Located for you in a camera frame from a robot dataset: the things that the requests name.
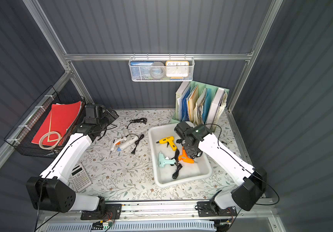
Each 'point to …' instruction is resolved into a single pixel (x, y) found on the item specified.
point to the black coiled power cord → (141, 120)
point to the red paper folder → (58, 118)
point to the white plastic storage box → (172, 166)
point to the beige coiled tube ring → (41, 139)
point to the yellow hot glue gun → (169, 140)
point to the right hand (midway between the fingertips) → (198, 148)
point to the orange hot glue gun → (185, 157)
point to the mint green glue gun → (162, 161)
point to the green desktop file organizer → (201, 103)
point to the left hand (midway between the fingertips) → (108, 114)
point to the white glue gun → (124, 142)
